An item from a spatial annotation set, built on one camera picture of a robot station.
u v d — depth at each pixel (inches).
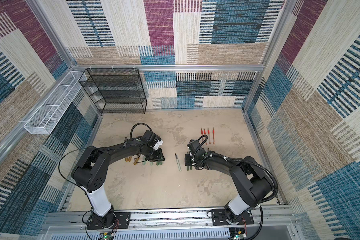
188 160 32.3
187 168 35.5
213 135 41.4
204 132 42.5
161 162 37.7
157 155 32.8
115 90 43.3
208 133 42.0
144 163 36.3
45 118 28.1
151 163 36.1
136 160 37.0
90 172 19.2
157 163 36.1
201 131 42.5
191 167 35.7
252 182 17.8
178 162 36.1
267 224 29.2
